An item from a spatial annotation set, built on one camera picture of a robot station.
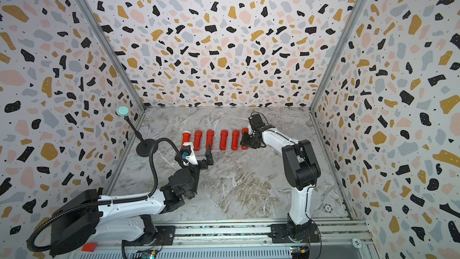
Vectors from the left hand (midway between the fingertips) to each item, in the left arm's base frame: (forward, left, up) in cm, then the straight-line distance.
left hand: (203, 145), depth 75 cm
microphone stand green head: (+13, +38, -20) cm, 45 cm away
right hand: (+14, -19, -18) cm, 29 cm away
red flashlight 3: (+19, +2, -21) cm, 29 cm away
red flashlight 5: (+17, -13, -22) cm, 30 cm away
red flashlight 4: (+18, -6, -22) cm, 29 cm away
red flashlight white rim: (+20, +15, -21) cm, 32 cm away
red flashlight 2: (+17, +9, -22) cm, 29 cm away
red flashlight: (+21, -18, -16) cm, 32 cm away
